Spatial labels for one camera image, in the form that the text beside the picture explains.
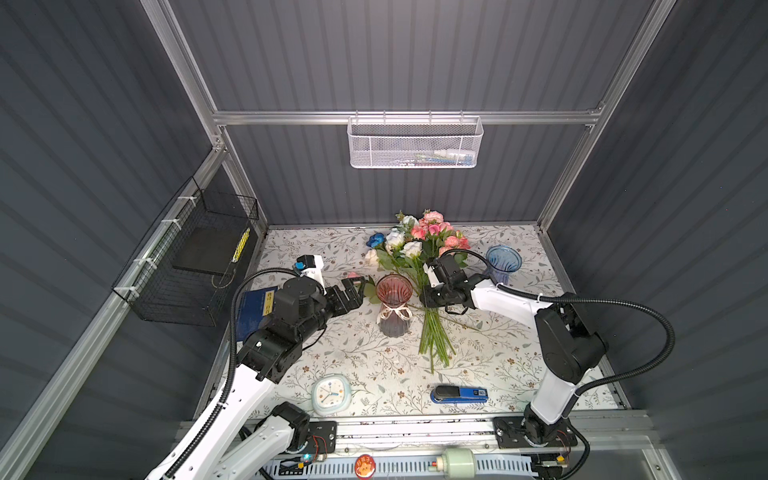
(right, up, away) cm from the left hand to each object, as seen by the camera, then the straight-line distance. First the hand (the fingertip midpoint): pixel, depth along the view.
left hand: (353, 284), depth 69 cm
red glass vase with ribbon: (+10, -4, +13) cm, 17 cm away
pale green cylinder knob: (+23, -38, -6) cm, 45 cm away
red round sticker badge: (+3, -43, 0) cm, 43 cm away
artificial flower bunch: (+16, +10, +30) cm, 35 cm away
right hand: (+20, -7, +24) cm, 32 cm away
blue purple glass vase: (+42, +5, +18) cm, 46 cm away
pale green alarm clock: (-7, -30, +8) cm, 31 cm away
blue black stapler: (+23, -32, +12) cm, 41 cm away
